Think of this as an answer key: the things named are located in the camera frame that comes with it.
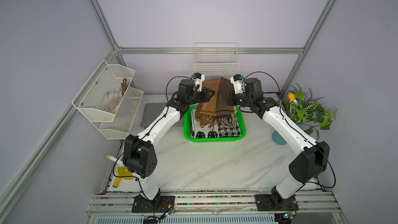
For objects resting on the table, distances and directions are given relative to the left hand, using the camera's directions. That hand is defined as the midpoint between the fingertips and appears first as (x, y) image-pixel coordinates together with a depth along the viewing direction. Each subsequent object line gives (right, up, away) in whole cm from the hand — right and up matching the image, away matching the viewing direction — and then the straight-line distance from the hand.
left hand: (214, 93), depth 79 cm
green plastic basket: (-15, -20, +12) cm, 28 cm away
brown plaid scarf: (-3, -11, +2) cm, 11 cm away
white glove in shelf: (-52, -3, -2) cm, 52 cm away
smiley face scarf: (+8, -19, +11) cm, 23 cm away
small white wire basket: (+3, +23, +15) cm, 27 cm away
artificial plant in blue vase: (+41, -8, -9) cm, 43 cm away
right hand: (+5, -2, +1) cm, 6 cm away
